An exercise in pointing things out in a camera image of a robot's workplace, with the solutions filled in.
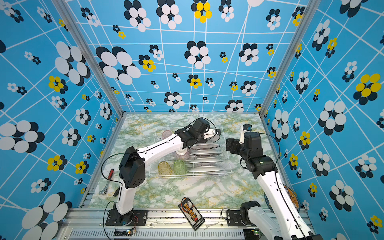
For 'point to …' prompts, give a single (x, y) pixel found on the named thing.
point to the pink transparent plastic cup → (166, 133)
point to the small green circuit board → (127, 233)
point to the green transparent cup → (179, 167)
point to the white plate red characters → (204, 146)
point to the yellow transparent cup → (164, 169)
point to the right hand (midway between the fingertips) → (235, 140)
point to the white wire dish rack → (218, 139)
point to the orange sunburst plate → (205, 153)
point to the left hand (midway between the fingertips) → (204, 128)
